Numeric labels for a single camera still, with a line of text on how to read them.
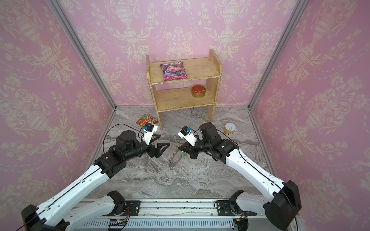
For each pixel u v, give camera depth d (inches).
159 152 24.6
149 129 23.3
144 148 24.0
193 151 25.5
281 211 14.6
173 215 28.6
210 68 32.2
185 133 24.2
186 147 25.9
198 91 38.0
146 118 44.2
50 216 15.3
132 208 29.4
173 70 29.6
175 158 28.1
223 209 28.7
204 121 44.2
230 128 39.3
